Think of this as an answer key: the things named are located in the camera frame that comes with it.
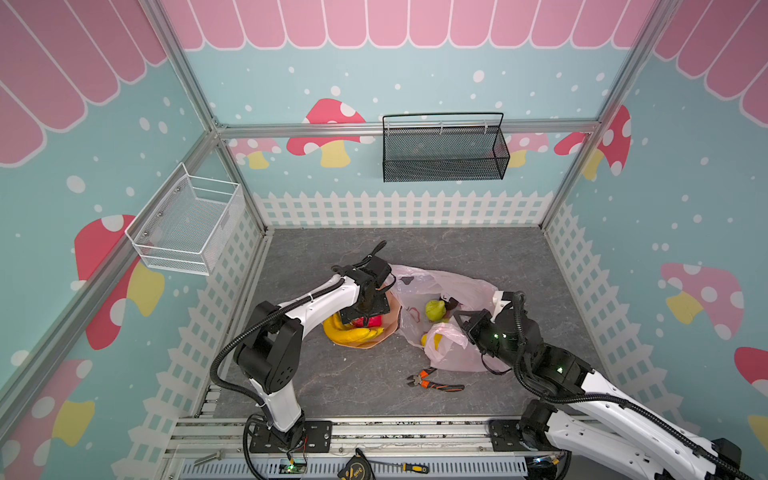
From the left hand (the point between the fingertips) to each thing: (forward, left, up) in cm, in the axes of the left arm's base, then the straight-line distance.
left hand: (369, 317), depth 89 cm
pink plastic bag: (-12, -20, +11) cm, 26 cm away
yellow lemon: (-14, -17, +17) cm, 28 cm away
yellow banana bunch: (-3, +10, +1) cm, 10 cm away
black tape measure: (-37, 0, -3) cm, 37 cm away
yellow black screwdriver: (-36, -11, -5) cm, 38 cm away
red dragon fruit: (-2, -2, +1) cm, 3 cm away
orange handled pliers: (-16, -15, -5) cm, 23 cm away
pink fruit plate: (-1, -6, -1) cm, 7 cm away
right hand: (-7, -21, +18) cm, 28 cm away
